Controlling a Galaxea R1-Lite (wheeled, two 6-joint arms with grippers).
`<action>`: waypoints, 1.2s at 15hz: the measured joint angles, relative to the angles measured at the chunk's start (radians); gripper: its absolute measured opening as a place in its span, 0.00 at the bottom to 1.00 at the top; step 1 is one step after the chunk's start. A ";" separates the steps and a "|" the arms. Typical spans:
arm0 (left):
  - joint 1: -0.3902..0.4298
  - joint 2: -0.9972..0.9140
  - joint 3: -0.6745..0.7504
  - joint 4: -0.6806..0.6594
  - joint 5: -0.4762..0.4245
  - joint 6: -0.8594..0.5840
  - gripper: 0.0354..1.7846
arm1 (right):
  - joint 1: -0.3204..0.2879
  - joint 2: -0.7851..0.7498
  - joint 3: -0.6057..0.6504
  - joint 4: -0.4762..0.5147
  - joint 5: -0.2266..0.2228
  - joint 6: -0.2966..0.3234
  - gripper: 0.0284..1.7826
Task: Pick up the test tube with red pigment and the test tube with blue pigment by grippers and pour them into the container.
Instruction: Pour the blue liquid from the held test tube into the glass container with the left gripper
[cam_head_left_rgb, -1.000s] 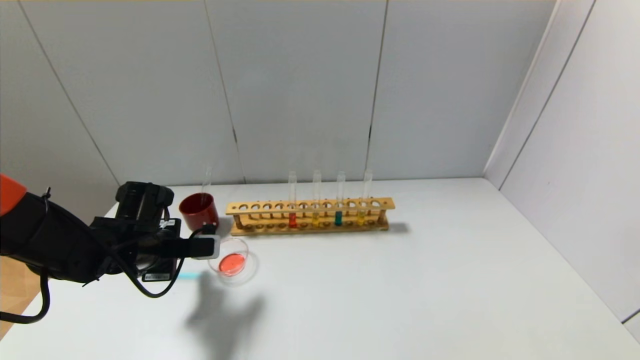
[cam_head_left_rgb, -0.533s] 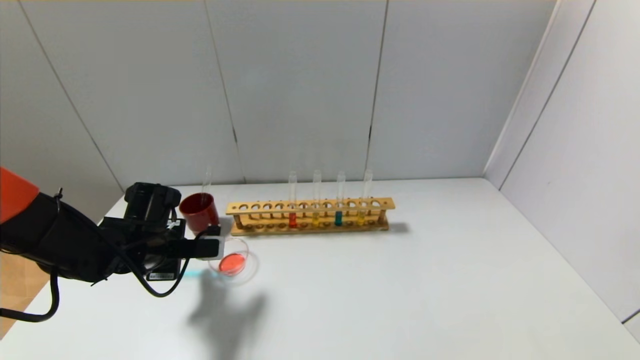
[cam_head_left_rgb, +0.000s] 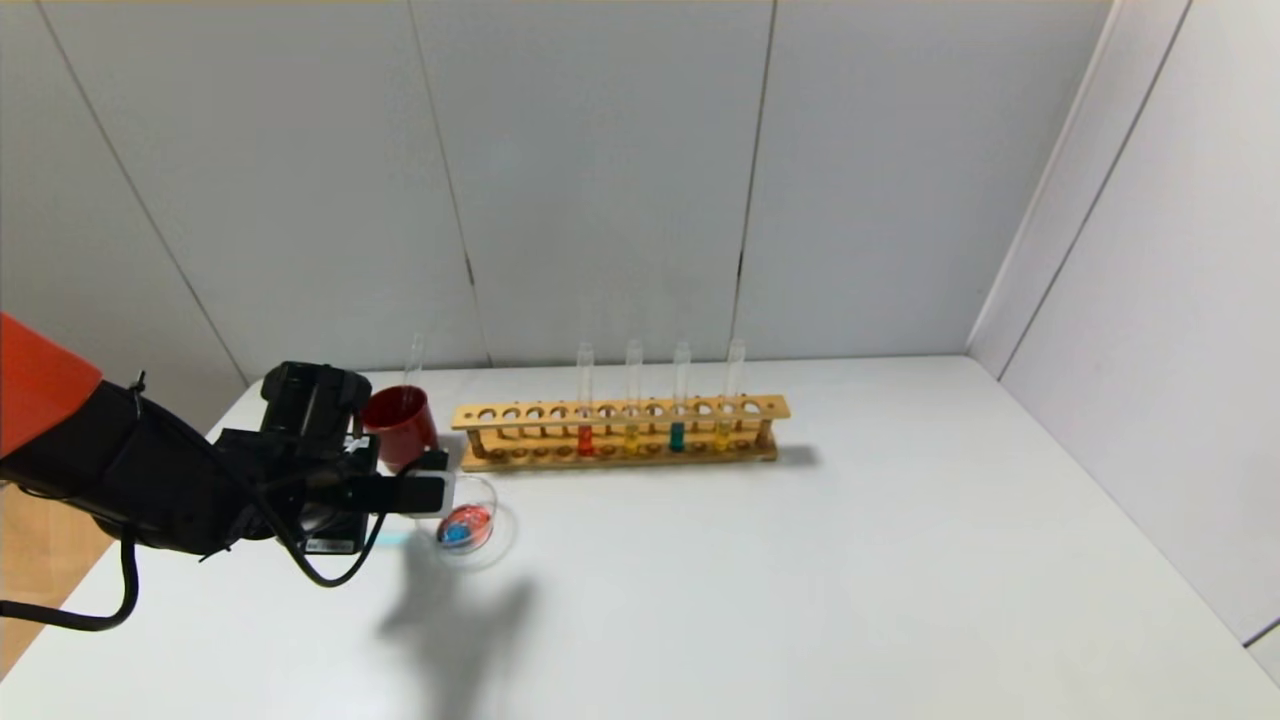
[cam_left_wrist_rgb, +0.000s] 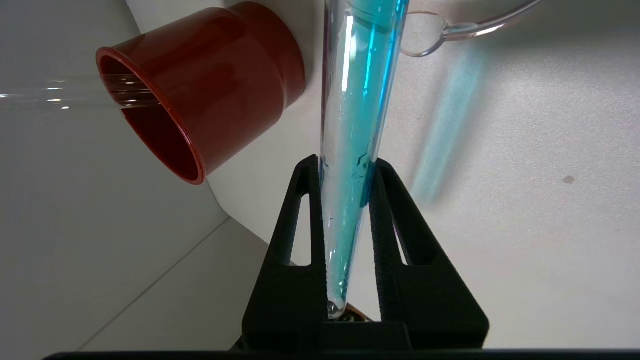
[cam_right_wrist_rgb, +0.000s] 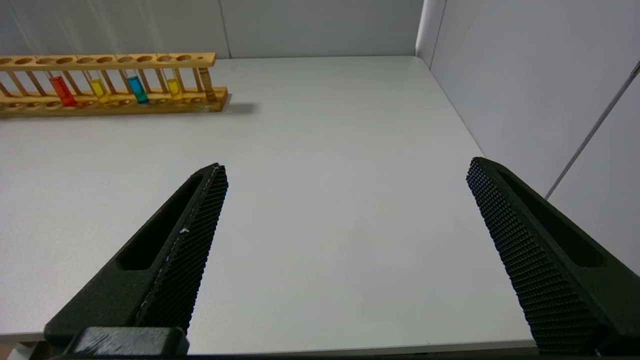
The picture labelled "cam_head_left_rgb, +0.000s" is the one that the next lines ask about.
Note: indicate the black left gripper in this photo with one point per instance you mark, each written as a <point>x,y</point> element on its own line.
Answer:
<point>329,541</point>

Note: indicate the red pigment test tube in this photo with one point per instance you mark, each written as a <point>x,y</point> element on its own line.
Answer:
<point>414,360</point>
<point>585,441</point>

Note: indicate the orange and black left arm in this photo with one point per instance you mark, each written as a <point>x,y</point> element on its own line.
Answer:
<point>120,470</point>

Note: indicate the yellow pigment test tube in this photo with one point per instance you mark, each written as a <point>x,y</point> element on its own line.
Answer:
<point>632,438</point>
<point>723,435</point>

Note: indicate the wooden test tube rack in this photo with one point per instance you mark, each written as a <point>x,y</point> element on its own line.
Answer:
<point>640,462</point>

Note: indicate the dark red cup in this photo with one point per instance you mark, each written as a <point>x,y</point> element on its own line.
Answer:
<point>405,435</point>

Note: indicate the clear glass beaker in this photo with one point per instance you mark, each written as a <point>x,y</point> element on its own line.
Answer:
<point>500,545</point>

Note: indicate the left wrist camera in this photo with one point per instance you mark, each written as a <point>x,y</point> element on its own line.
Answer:
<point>332,530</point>

